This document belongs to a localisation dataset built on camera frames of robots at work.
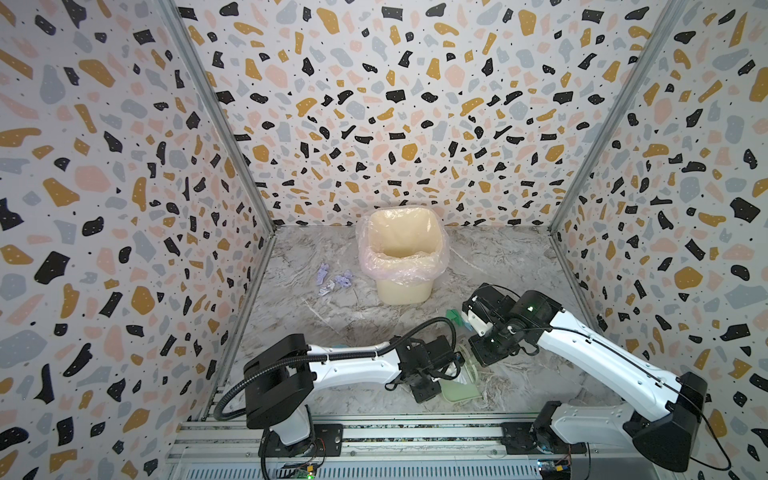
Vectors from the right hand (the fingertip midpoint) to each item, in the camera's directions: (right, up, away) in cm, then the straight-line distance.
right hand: (472, 353), depth 72 cm
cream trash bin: (-16, +11, +23) cm, 30 cm away
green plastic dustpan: (-2, -14, +9) cm, 17 cm away
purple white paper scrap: (-45, +18, +35) cm, 60 cm away
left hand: (-9, -10, +6) cm, 14 cm away
